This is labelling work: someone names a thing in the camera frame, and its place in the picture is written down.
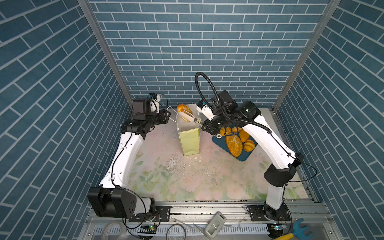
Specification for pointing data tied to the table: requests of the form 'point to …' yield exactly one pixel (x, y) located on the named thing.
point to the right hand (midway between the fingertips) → (201, 125)
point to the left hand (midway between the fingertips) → (168, 112)
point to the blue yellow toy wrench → (297, 230)
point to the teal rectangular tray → (220, 140)
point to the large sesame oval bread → (235, 144)
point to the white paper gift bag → (189, 134)
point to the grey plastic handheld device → (215, 225)
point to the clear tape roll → (123, 230)
